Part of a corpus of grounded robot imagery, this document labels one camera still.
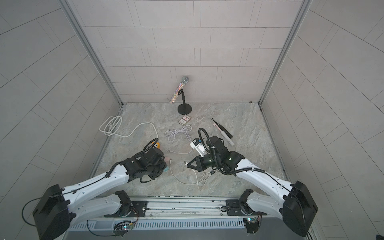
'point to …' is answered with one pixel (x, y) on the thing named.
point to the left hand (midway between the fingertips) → (172, 166)
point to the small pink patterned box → (184, 120)
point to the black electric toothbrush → (223, 129)
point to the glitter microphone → (185, 79)
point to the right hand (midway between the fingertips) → (189, 167)
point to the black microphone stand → (183, 109)
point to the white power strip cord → (109, 128)
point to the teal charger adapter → (166, 169)
